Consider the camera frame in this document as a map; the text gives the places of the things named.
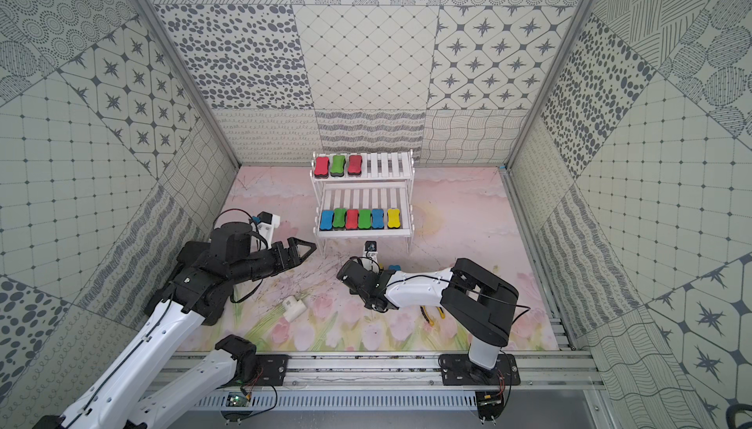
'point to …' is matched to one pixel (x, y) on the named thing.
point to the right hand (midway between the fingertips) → (363, 277)
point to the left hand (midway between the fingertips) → (305, 244)
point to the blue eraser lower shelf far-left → (326, 220)
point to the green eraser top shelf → (338, 166)
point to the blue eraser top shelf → (396, 267)
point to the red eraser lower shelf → (352, 219)
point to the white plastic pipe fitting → (293, 308)
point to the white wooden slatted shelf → (362, 195)
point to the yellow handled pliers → (427, 315)
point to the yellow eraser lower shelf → (394, 219)
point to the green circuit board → (236, 399)
